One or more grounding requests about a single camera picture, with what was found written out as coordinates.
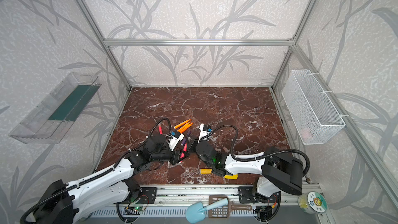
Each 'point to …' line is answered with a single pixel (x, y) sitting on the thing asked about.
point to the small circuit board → (136, 208)
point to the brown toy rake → (223, 211)
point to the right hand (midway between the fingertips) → (184, 133)
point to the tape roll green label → (312, 202)
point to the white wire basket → (315, 117)
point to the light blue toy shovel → (195, 211)
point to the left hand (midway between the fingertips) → (189, 149)
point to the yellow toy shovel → (207, 171)
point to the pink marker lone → (185, 148)
